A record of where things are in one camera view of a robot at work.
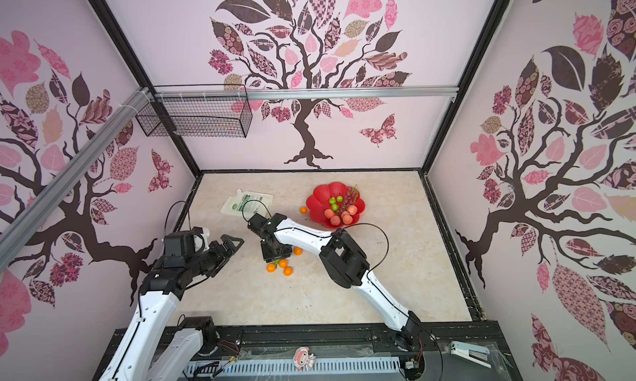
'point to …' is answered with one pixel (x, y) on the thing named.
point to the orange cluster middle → (298, 251)
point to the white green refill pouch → (233, 204)
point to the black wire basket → (212, 118)
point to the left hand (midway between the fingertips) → (238, 252)
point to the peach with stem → (329, 213)
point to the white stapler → (472, 353)
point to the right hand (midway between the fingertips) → (273, 255)
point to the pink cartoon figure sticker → (302, 359)
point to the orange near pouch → (303, 210)
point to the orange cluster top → (283, 263)
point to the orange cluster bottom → (287, 271)
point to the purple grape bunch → (349, 196)
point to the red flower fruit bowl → (319, 201)
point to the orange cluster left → (271, 267)
